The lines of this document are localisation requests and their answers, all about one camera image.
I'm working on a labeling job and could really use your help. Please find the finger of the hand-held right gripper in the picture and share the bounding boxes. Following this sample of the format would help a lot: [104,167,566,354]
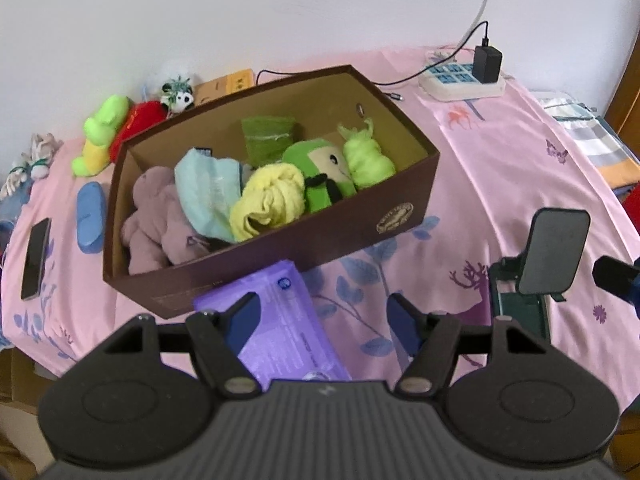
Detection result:
[592,255,640,318]

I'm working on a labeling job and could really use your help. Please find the green plush doll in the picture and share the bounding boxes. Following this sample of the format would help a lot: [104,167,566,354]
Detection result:
[281,140,358,215]

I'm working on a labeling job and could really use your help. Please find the flat tan cardboard box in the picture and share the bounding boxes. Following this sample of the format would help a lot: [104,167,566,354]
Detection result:
[192,68,256,107]

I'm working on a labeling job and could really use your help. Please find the black smartphone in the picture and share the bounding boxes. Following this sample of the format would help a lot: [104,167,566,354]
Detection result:
[20,217,52,302]

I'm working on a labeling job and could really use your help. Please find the small panda plush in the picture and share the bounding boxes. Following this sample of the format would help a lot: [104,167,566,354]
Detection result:
[145,57,196,113]

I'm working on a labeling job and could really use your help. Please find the thin black cable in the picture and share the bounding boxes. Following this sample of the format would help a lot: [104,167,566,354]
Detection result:
[256,70,301,86]

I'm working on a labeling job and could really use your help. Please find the mauve teddy bear plush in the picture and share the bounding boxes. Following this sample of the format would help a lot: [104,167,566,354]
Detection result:
[120,166,211,276]

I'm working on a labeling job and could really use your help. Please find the black charger cable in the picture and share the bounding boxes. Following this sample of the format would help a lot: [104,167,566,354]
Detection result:
[372,21,491,102]

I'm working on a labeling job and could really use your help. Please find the blue glasses case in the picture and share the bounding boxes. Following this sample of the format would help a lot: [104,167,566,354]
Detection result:
[76,182,108,253]

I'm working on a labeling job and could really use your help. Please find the teal cloth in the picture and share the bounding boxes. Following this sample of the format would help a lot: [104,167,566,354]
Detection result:
[174,151,251,243]

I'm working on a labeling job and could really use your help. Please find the grey white striped plush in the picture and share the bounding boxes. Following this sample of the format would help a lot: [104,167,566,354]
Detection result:
[0,132,63,200]

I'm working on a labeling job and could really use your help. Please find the black charger adapter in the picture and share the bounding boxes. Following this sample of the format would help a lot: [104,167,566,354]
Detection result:
[474,45,503,85]

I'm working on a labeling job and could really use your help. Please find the yellow towel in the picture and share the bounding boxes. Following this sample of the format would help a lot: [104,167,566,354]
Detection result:
[229,164,307,243]

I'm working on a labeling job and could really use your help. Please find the blue cloth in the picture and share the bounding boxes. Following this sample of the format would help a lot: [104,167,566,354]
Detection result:
[0,187,36,226]

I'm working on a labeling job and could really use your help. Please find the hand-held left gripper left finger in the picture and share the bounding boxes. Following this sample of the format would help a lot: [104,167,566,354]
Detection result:
[100,291,265,401]

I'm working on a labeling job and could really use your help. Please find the large cardboard carton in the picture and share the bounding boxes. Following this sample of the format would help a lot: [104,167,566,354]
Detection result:
[0,347,58,406]

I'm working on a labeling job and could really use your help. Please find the purple wet wipes pack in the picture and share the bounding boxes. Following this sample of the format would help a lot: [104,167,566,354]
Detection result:
[192,259,353,382]

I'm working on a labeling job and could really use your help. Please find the white power strip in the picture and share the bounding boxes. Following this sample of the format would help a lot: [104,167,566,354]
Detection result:
[419,60,506,102]

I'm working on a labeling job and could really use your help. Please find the wooden furniture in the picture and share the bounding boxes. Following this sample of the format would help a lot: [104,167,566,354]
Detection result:
[602,25,640,141]

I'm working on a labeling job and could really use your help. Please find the red box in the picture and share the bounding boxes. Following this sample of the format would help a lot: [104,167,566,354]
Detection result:
[619,187,640,236]

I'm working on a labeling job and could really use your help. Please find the red plush toy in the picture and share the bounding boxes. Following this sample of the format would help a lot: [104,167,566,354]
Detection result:
[109,100,168,163]

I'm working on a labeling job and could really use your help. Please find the lime and yellow plush toy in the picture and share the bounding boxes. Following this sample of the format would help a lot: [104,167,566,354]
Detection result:
[71,95,132,177]

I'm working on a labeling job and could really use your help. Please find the dark green knit cloth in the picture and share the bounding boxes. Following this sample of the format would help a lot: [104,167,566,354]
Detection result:
[241,115,303,171]

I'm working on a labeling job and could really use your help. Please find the black phone stand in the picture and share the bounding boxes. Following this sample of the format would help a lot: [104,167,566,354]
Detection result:
[487,208,592,343]

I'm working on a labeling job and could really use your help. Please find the brown cardboard box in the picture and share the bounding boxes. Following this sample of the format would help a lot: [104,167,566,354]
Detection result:
[102,64,442,320]

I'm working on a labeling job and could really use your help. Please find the lime fluffy cloth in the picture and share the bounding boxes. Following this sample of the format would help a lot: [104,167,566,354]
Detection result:
[337,117,397,191]

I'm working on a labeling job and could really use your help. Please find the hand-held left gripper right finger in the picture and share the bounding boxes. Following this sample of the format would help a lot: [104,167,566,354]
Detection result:
[386,291,553,401]

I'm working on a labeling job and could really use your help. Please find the folded striped cloth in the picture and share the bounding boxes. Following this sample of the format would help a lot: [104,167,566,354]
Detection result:
[530,89,640,198]

